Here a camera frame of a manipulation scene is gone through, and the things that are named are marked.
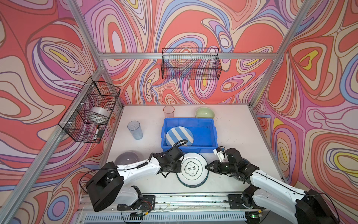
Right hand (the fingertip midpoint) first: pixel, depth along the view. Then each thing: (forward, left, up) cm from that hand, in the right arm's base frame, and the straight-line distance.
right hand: (207, 170), depth 80 cm
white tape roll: (+20, +57, +29) cm, 67 cm away
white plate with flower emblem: (0, +8, -3) cm, 8 cm away
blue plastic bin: (+29, -3, -3) cm, 29 cm away
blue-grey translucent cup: (+29, +46, +5) cm, 55 cm away
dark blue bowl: (+4, -24, +1) cm, 24 cm away
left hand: (+3, +15, -2) cm, 15 cm away
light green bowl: (+46, -5, -1) cm, 46 cm away
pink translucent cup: (+40, +23, +9) cm, 47 cm away
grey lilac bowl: (+10, +48, 0) cm, 49 cm away
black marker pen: (+14, +59, +22) cm, 65 cm away
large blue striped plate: (+29, +16, -3) cm, 33 cm away
